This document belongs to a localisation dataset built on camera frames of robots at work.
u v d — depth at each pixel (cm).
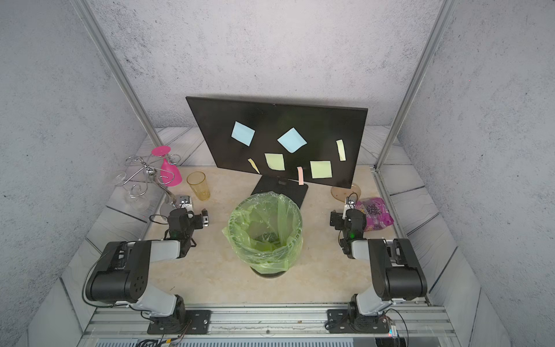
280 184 111
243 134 79
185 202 82
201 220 87
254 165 91
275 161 85
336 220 86
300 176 87
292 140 74
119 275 45
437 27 74
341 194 108
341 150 72
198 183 98
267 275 83
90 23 72
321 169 81
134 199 86
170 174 96
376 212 96
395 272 46
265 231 91
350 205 81
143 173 82
